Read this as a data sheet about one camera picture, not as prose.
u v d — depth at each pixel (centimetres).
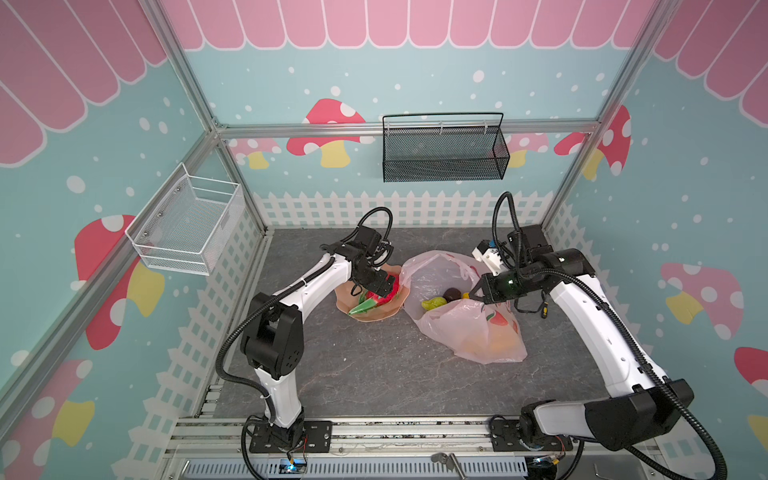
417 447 74
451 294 96
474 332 74
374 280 81
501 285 64
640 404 38
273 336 49
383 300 92
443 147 94
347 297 95
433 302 94
